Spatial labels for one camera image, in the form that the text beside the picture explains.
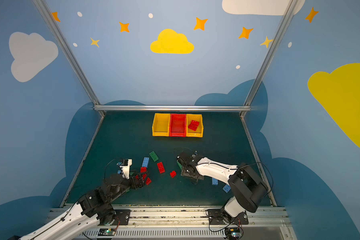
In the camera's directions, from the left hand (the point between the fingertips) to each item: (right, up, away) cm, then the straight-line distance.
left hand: (145, 173), depth 76 cm
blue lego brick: (+39, -8, +10) cm, 40 cm away
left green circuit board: (-17, -27, -6) cm, 32 cm away
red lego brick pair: (-4, -2, +12) cm, 13 cm away
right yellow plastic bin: (+32, +20, +33) cm, 50 cm away
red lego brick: (+28, +26, +35) cm, 52 cm away
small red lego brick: (+14, -3, +10) cm, 17 cm away
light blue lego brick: (-4, +2, +17) cm, 17 cm away
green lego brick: (+1, +5, +19) cm, 20 cm away
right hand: (+25, -2, +12) cm, 27 cm away
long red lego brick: (+6, -1, +14) cm, 15 cm away
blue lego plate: (+44, -10, +6) cm, 46 cm away
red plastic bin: (+16, +25, +37) cm, 47 cm away
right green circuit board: (+43, -28, -5) cm, 51 cm away
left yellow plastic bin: (+3, +25, +36) cm, 44 cm away
